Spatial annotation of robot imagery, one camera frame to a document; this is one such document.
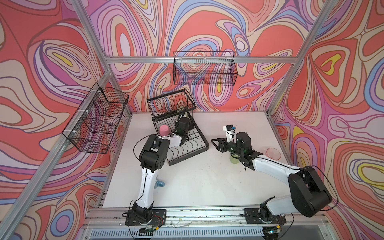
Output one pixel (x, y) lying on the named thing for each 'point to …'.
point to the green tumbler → (234, 159)
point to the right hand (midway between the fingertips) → (215, 143)
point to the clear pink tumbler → (273, 153)
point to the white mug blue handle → (159, 183)
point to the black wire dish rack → (172, 112)
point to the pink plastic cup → (164, 130)
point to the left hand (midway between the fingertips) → (188, 118)
